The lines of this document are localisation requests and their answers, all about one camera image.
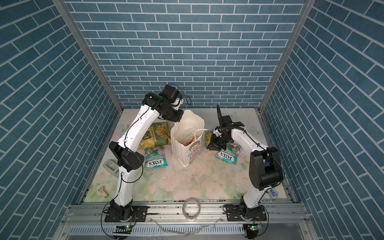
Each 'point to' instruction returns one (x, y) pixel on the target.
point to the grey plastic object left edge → (112, 165)
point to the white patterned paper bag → (186, 136)
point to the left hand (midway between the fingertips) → (181, 118)
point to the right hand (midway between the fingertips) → (206, 146)
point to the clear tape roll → (187, 216)
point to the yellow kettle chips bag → (158, 134)
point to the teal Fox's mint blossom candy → (230, 153)
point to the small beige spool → (103, 190)
